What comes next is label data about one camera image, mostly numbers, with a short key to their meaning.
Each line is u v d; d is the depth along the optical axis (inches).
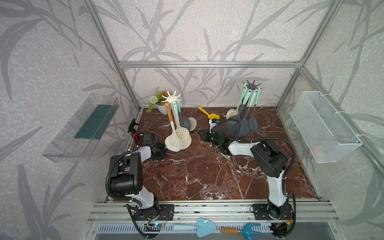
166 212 28.6
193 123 42.3
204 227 27.4
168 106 26.5
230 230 26.4
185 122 36.0
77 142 24.9
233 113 38.6
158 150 34.1
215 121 34.2
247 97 30.4
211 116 45.5
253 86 29.9
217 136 29.8
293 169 34.8
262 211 29.0
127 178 18.0
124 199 19.4
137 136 30.2
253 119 37.1
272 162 20.6
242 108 33.6
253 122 37.6
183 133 35.2
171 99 27.3
